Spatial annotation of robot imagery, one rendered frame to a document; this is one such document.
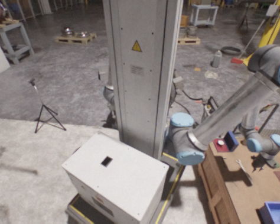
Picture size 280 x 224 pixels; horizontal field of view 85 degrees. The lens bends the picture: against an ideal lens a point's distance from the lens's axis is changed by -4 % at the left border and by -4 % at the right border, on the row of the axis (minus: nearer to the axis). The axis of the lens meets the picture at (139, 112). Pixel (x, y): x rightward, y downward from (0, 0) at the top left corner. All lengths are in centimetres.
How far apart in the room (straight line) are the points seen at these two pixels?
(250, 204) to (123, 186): 96
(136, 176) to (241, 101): 66
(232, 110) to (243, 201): 84
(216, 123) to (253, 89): 22
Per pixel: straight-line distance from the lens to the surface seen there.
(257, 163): 147
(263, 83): 84
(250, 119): 120
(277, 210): 160
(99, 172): 101
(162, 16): 69
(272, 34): 490
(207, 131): 90
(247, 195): 155
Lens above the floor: 170
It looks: 40 degrees down
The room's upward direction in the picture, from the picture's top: straight up
